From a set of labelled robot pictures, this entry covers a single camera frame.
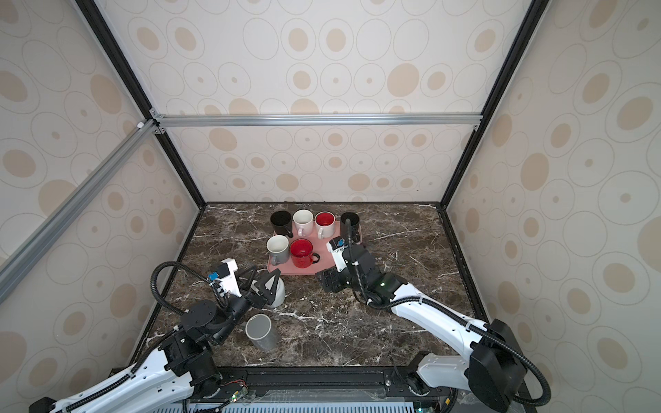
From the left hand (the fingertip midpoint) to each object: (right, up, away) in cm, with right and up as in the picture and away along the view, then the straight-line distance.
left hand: (276, 270), depth 67 cm
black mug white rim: (+23, +14, +37) cm, 46 cm away
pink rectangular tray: (+10, +3, +36) cm, 37 cm away
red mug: (+2, +1, +31) cm, 31 cm away
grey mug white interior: (-5, +4, +26) cm, 27 cm away
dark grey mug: (-7, -18, +6) cm, 20 cm away
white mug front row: (+11, +13, +39) cm, 43 cm away
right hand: (+15, -1, +13) cm, 20 cm away
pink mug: (+3, +14, +34) cm, 37 cm away
